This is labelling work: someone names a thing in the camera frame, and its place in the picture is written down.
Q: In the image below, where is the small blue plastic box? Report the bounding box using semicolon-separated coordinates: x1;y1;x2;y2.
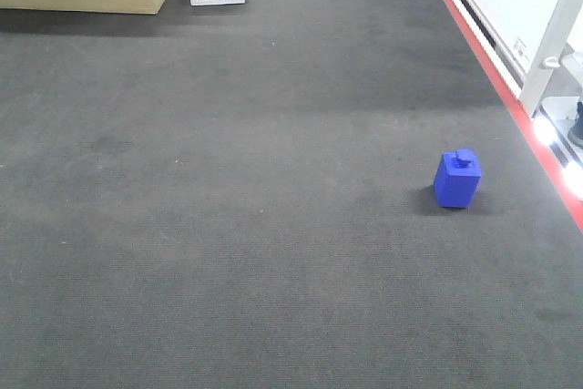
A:
433;151;484;210

